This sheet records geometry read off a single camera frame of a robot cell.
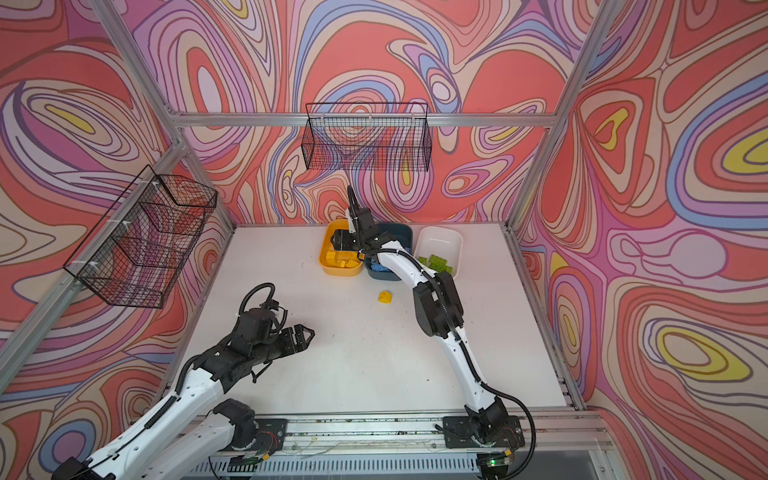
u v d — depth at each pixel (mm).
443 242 1127
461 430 743
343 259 1050
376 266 1015
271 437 721
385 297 972
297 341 719
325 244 1072
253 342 606
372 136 959
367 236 791
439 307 621
